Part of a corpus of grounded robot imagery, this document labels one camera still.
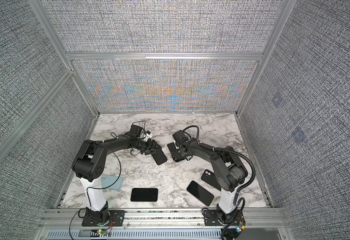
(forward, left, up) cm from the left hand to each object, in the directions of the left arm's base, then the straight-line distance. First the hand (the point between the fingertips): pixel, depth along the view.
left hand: (159, 149), depth 93 cm
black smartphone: (-2, 0, -4) cm, 5 cm away
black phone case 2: (-17, -30, -5) cm, 35 cm away
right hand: (-2, -12, -3) cm, 12 cm away
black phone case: (-6, -10, +6) cm, 13 cm away
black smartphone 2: (-25, +8, -4) cm, 26 cm away
